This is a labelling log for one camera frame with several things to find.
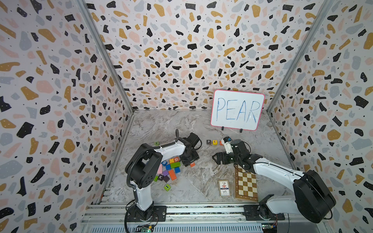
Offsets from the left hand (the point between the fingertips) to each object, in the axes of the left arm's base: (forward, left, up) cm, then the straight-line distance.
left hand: (198, 160), depth 91 cm
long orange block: (-9, +16, -2) cm, 18 cm away
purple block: (-7, +20, -2) cm, 22 cm away
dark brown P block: (+14, -7, 0) cm, 16 cm away
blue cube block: (-5, +13, -2) cm, 14 cm away
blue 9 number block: (-1, +21, 0) cm, 21 cm away
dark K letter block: (-10, +22, -1) cm, 25 cm away
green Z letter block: (+13, +28, -1) cm, 31 cm away
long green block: (-3, +13, 0) cm, 14 cm away
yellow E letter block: (+13, -12, 0) cm, 18 cm away
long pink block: (-5, +23, 0) cm, 24 cm away
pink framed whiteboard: (+33, -28, +12) cm, 45 cm away
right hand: (0, -12, +6) cm, 14 cm away
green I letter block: (-16, +18, -1) cm, 24 cm away
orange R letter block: (-2, +4, -2) cm, 5 cm away
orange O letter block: (+1, +14, 0) cm, 14 cm away
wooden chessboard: (-16, -26, 0) cm, 31 cm away
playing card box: (-16, -14, -1) cm, 22 cm away
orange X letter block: (0, +17, 0) cm, 17 cm away
